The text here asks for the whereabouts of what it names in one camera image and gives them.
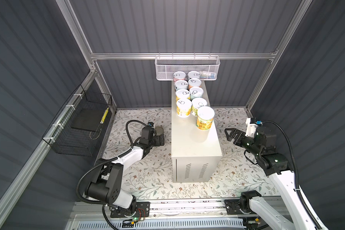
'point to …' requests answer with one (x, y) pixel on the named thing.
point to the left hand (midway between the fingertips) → (156, 136)
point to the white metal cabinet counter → (196, 154)
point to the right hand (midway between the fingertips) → (233, 133)
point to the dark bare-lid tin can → (159, 131)
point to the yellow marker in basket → (104, 115)
